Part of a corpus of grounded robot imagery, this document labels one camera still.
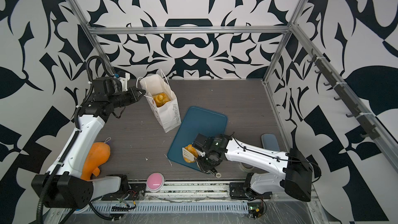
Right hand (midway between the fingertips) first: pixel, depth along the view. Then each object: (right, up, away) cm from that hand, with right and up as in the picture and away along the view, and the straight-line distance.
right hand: (203, 168), depth 73 cm
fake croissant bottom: (-7, +6, +10) cm, 13 cm away
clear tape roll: (+21, -2, +5) cm, 22 cm away
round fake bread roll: (-23, +32, +12) cm, 41 cm away
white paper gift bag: (-18, +23, +9) cm, 30 cm away
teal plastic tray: (-3, +18, +26) cm, 32 cm away
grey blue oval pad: (+38, +7, +15) cm, 41 cm away
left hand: (-27, +37, +1) cm, 46 cm away
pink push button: (-23, -8, +3) cm, 25 cm away
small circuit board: (+24, -18, -2) cm, 30 cm away
